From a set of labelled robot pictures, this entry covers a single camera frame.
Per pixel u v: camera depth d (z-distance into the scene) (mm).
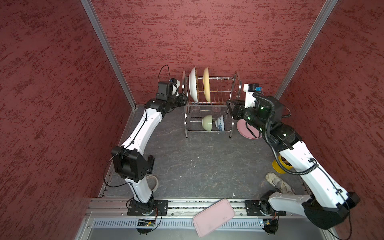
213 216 700
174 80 721
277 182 796
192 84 740
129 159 449
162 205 755
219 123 940
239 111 541
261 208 681
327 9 713
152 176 831
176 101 696
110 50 875
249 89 525
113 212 744
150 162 874
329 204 375
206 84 728
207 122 939
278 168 416
